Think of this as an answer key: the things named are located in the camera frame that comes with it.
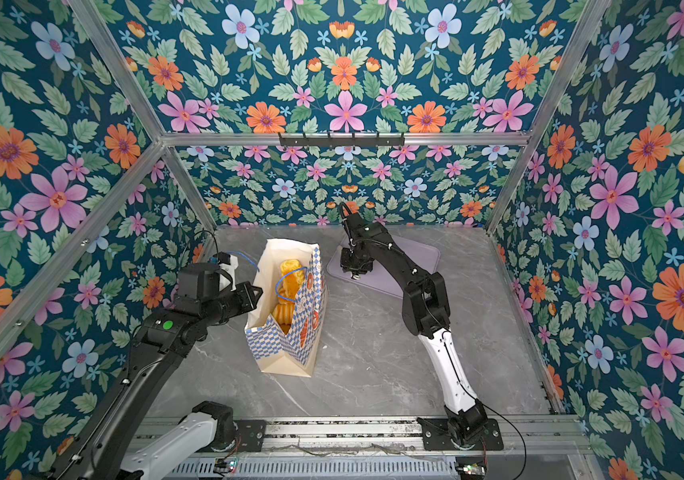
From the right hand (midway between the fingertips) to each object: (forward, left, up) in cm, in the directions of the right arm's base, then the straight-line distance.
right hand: (347, 266), depth 98 cm
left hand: (-20, +18, +19) cm, 33 cm away
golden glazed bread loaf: (-11, +16, +7) cm, 20 cm away
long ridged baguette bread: (-18, +18, +1) cm, 26 cm away
